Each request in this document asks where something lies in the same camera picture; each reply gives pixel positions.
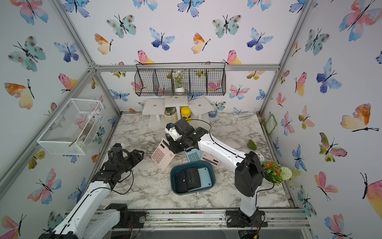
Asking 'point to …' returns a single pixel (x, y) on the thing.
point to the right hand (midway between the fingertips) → (170, 146)
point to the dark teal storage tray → (176, 169)
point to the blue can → (212, 114)
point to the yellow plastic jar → (186, 112)
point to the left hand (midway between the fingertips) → (142, 153)
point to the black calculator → (187, 179)
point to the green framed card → (270, 124)
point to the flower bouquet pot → (276, 174)
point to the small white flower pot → (179, 81)
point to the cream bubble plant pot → (170, 114)
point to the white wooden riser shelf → (157, 106)
